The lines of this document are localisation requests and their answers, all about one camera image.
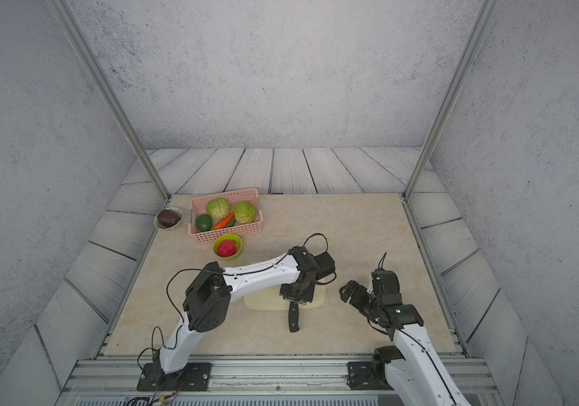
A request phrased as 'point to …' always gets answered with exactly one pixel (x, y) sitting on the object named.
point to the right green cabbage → (245, 212)
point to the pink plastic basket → (198, 207)
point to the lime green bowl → (228, 237)
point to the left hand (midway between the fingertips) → (304, 304)
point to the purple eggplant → (168, 218)
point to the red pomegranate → (226, 248)
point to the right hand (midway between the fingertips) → (352, 295)
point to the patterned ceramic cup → (168, 218)
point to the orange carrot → (223, 222)
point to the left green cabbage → (218, 208)
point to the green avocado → (204, 222)
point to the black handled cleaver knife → (293, 316)
